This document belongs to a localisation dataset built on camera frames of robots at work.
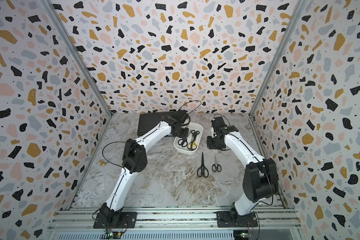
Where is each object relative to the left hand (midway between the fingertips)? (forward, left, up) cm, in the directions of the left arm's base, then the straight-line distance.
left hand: (187, 133), depth 99 cm
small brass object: (-17, +52, -7) cm, 56 cm away
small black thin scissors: (-20, -18, -8) cm, 28 cm away
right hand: (-12, -14, +4) cm, 19 cm away
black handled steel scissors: (-2, +2, -7) cm, 8 cm away
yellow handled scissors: (-4, -4, -8) cm, 10 cm away
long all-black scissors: (-22, -9, -9) cm, 26 cm away
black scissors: (+6, -6, -9) cm, 12 cm away
